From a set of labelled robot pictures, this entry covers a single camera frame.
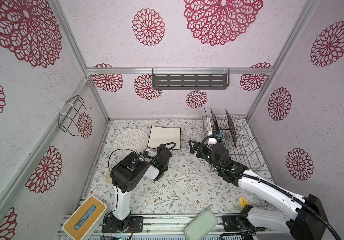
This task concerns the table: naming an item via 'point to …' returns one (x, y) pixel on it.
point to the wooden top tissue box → (80, 225)
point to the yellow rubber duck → (243, 202)
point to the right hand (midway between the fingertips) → (195, 141)
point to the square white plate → (161, 135)
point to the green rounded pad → (201, 225)
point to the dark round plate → (232, 127)
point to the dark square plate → (216, 124)
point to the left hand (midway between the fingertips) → (164, 144)
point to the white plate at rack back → (210, 124)
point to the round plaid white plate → (133, 139)
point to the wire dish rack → (248, 150)
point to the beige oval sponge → (108, 179)
